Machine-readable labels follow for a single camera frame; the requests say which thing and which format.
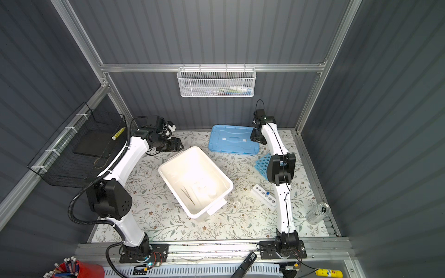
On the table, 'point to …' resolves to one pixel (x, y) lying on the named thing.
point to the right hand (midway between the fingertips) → (259, 141)
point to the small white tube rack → (264, 196)
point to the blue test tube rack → (261, 165)
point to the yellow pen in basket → (118, 133)
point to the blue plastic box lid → (232, 139)
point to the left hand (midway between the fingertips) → (176, 146)
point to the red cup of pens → (72, 268)
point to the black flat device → (243, 268)
